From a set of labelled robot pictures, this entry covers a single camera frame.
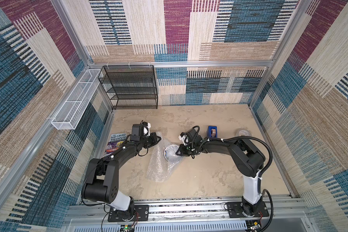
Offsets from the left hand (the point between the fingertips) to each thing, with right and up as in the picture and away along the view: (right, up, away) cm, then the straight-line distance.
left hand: (161, 138), depth 90 cm
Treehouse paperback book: (-32, -2, +9) cm, 33 cm away
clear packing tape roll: (+56, +3, +11) cm, 57 cm away
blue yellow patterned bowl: (+5, -10, +1) cm, 11 cm away
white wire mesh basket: (-43, +13, -19) cm, 49 cm away
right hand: (+11, -11, +3) cm, 16 cm away
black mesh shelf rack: (-24, +35, +18) cm, 47 cm away
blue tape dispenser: (+33, +3, +6) cm, 34 cm away
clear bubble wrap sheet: (-1, -16, -7) cm, 17 cm away
